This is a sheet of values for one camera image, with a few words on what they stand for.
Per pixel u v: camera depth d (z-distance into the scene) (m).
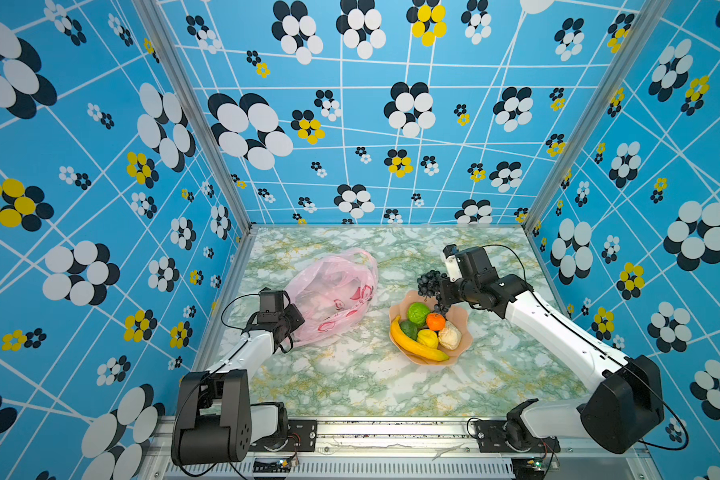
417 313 0.88
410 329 0.86
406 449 0.72
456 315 0.91
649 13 0.68
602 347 0.45
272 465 0.71
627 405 0.40
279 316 0.71
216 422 0.41
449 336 0.83
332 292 1.00
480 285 0.61
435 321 0.85
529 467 0.70
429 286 0.81
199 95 0.85
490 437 0.73
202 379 0.44
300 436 0.73
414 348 0.81
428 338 0.84
